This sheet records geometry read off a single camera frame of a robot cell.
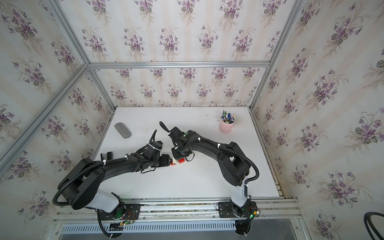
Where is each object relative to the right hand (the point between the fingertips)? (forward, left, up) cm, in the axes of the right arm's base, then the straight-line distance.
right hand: (179, 156), depth 87 cm
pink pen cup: (+22, -30, 0) cm, 37 cm away
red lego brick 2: (-4, -2, +3) cm, 5 cm away
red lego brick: (-3, +5, -4) cm, 7 cm away
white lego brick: (-3, +3, -1) cm, 4 cm away
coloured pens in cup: (+27, -31, +4) cm, 41 cm away
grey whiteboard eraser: (+21, +42, -3) cm, 47 cm away
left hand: (-2, +7, -6) cm, 9 cm away
